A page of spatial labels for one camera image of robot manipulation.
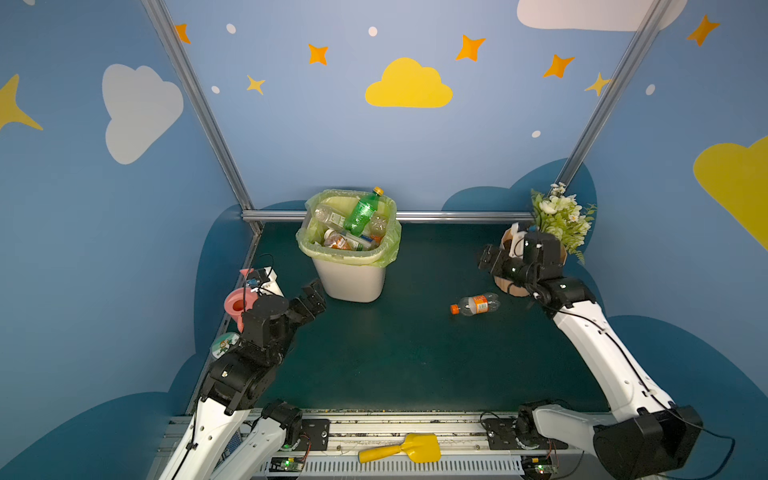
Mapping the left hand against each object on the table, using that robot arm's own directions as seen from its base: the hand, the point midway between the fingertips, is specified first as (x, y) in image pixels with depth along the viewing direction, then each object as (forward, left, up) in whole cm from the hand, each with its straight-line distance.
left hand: (310, 288), depth 68 cm
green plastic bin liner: (+18, +1, -3) cm, 19 cm away
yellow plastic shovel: (-27, -26, -28) cm, 47 cm away
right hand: (+14, -45, -1) cm, 47 cm away
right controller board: (-31, -55, -30) cm, 70 cm away
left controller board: (-31, +6, -31) cm, 44 cm away
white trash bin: (+16, -6, -21) cm, 27 cm away
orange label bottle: (+11, -47, -25) cm, 54 cm away
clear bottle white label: (+26, 0, 0) cm, 26 cm away
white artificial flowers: (+24, -65, +2) cm, 70 cm away
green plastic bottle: (+28, -10, -1) cm, 30 cm away
